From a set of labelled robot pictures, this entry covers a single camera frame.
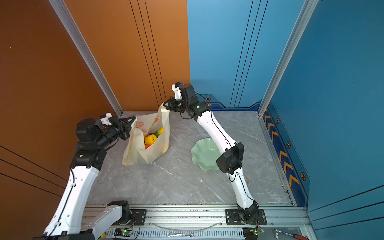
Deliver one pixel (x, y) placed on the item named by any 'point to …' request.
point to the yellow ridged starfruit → (150, 139)
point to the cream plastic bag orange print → (135, 153)
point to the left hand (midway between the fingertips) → (136, 114)
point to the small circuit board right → (255, 232)
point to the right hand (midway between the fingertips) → (162, 104)
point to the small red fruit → (146, 146)
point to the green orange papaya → (159, 132)
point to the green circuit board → (122, 232)
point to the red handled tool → (300, 237)
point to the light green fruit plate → (205, 153)
